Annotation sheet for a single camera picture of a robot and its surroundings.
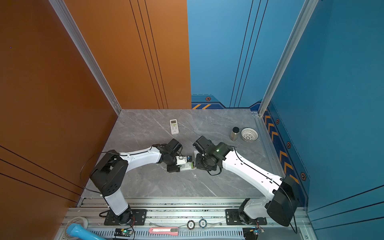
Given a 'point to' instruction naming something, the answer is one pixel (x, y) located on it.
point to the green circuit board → (123, 232)
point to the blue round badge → (202, 223)
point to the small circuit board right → (260, 231)
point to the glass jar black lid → (234, 133)
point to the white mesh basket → (249, 134)
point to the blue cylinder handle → (77, 230)
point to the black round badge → (191, 224)
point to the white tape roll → (85, 221)
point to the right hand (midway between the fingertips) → (196, 166)
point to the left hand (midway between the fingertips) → (178, 163)
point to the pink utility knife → (169, 231)
